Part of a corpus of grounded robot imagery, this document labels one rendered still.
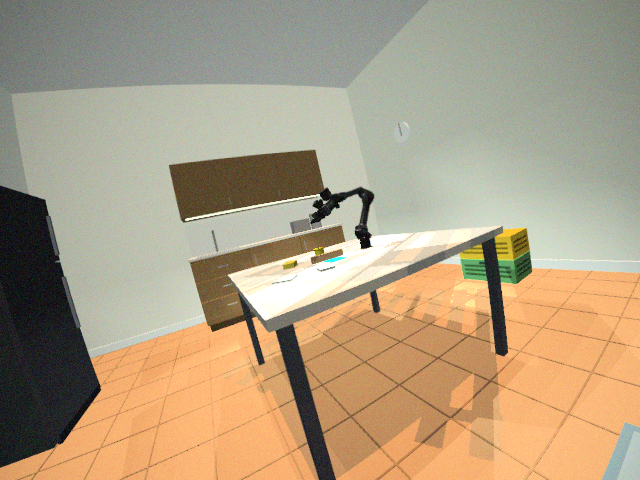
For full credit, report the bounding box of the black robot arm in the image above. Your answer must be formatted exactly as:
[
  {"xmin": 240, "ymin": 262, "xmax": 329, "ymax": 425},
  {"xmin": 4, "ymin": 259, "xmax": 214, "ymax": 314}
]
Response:
[{"xmin": 312, "ymin": 187, "xmax": 374, "ymax": 249}]

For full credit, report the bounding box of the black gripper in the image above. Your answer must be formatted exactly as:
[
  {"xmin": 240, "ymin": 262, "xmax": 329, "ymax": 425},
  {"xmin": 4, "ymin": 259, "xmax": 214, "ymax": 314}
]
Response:
[{"xmin": 310, "ymin": 203, "xmax": 332, "ymax": 224}]

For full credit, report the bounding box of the tan wooden strip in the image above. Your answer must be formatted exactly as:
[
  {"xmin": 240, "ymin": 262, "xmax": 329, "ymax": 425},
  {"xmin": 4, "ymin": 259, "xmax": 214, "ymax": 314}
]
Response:
[{"xmin": 310, "ymin": 248, "xmax": 344, "ymax": 264}]

